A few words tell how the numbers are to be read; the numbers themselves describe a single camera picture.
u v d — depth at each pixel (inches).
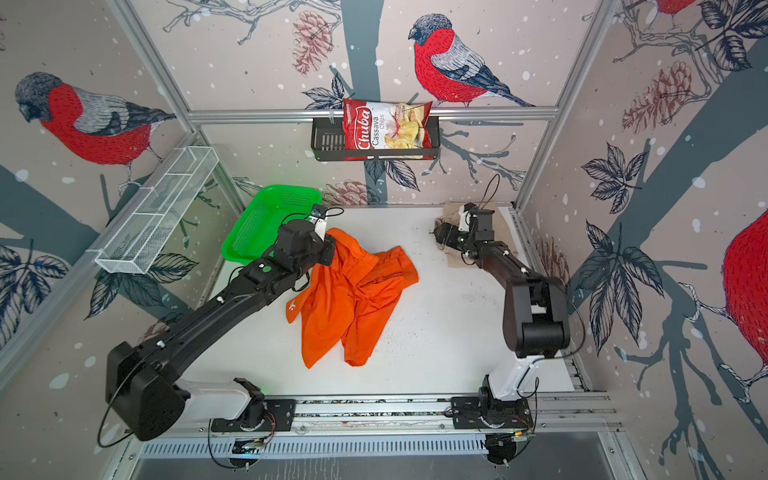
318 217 26.3
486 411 26.3
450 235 33.6
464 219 33.0
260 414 27.3
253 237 43.4
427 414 29.4
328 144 37.2
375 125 34.6
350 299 35.2
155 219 30.2
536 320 18.7
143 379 15.2
